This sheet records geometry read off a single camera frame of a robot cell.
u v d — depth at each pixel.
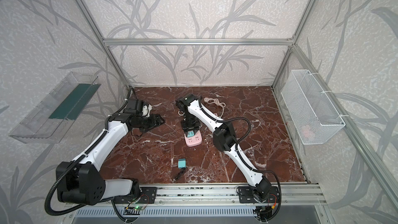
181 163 0.83
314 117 0.62
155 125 0.73
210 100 1.08
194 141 0.89
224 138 0.66
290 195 0.76
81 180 0.40
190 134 0.86
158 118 0.77
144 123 0.70
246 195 0.73
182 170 0.81
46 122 0.64
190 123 0.79
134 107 0.65
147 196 0.72
